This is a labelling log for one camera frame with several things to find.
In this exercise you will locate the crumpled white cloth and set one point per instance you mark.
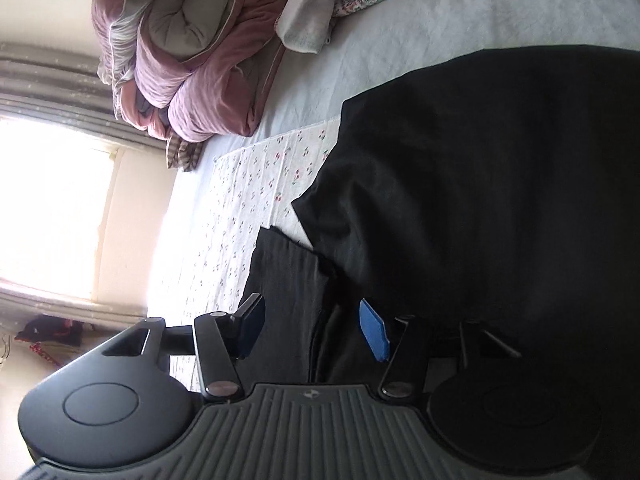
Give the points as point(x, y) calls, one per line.
point(312, 10)

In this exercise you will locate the small folded pink quilt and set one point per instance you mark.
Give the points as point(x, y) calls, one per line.
point(145, 110)

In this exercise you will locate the large folded pink grey quilt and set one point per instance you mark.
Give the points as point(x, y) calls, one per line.
point(200, 50)

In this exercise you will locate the black pants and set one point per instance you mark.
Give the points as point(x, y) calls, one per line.
point(475, 185)

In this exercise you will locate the hanging clothes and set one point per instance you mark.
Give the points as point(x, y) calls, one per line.
point(50, 337)

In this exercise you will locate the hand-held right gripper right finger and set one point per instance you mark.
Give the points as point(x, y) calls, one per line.
point(374, 330)

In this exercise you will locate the window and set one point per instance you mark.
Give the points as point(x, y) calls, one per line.
point(55, 210)

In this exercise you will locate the striped grey cloth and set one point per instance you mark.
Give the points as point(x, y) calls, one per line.
point(184, 152)

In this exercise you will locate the grey star curtain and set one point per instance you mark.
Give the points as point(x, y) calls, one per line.
point(60, 300)
point(55, 75)

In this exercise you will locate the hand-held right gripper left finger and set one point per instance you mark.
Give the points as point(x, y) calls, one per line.
point(250, 327)

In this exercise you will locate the white floral sheet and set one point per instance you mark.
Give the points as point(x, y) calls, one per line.
point(260, 185)

